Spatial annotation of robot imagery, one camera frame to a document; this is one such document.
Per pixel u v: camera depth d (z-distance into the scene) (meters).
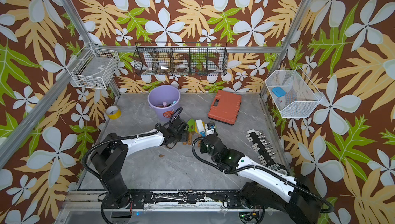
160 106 0.91
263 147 0.91
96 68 0.85
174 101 0.95
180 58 0.96
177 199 0.74
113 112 1.11
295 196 0.40
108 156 0.48
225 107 1.05
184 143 0.91
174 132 0.71
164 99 1.01
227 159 0.57
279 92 0.86
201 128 0.84
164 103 0.93
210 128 0.68
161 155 0.89
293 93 0.84
